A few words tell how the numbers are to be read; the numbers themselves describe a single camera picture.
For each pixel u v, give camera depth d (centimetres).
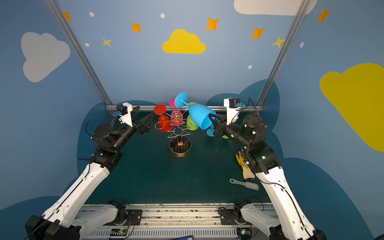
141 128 59
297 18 73
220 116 53
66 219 39
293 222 37
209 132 111
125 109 53
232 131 50
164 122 76
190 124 91
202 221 74
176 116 78
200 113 55
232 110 49
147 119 60
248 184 84
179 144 101
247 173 88
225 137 108
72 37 78
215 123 57
